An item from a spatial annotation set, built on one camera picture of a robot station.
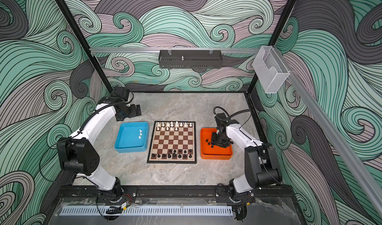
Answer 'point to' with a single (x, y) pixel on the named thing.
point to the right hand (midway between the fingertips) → (215, 143)
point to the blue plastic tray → (132, 137)
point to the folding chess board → (173, 142)
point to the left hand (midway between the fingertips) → (134, 112)
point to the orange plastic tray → (210, 151)
